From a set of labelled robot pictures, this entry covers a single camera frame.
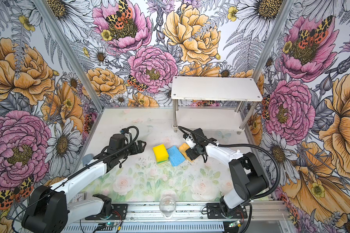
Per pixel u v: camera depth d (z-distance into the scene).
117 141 0.65
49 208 0.40
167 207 0.77
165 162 0.91
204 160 0.78
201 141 0.71
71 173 0.92
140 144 0.78
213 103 1.27
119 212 0.73
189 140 0.83
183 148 0.92
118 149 0.66
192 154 0.81
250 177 0.45
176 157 0.92
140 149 0.78
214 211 0.74
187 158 0.90
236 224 0.71
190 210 0.76
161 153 0.86
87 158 0.91
